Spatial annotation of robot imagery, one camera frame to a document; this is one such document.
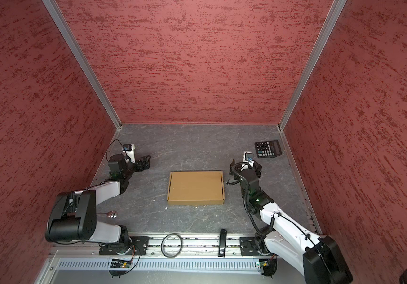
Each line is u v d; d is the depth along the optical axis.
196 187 0.87
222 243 0.74
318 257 0.40
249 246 0.74
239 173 0.58
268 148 1.07
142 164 0.85
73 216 0.44
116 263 0.73
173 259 0.71
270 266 0.71
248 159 0.68
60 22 0.75
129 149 0.81
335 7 0.71
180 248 0.73
